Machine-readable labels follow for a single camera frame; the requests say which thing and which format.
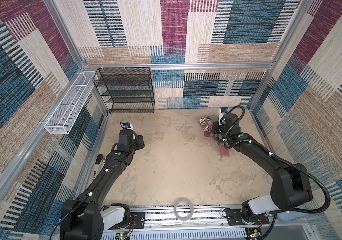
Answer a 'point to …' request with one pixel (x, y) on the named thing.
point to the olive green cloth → (214, 117)
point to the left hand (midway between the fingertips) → (138, 135)
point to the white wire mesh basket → (63, 119)
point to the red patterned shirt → (206, 125)
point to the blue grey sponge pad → (284, 216)
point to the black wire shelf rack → (126, 89)
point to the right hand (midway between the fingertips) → (214, 124)
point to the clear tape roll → (191, 209)
